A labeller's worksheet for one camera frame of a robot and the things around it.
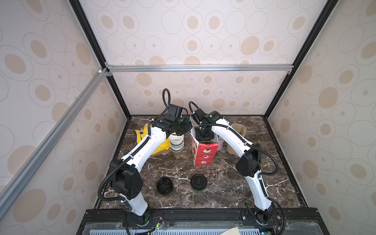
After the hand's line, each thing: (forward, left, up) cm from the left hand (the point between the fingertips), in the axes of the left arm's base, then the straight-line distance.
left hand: (199, 124), depth 79 cm
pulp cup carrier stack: (+11, -30, -18) cm, 37 cm away
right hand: (+1, -5, -13) cm, 14 cm away
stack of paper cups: (-6, +13, -11) cm, 17 cm away
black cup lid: (-25, +19, -24) cm, 39 cm away
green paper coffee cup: (-29, 0, -18) cm, 34 cm away
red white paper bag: (-12, -3, -9) cm, 16 cm away
